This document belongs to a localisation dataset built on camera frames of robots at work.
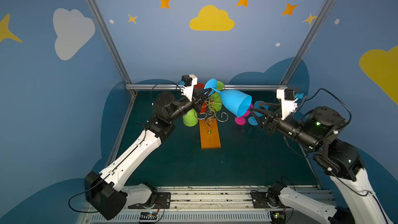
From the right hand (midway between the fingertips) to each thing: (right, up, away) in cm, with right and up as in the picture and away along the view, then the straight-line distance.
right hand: (257, 104), depth 52 cm
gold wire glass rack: (-15, -4, +30) cm, 34 cm away
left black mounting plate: (-38, -47, +22) cm, 64 cm away
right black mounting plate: (+10, -47, +23) cm, 53 cm away
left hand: (-16, +7, +9) cm, 20 cm away
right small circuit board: (+18, -54, +21) cm, 61 cm away
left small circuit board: (-45, -53, +21) cm, 72 cm away
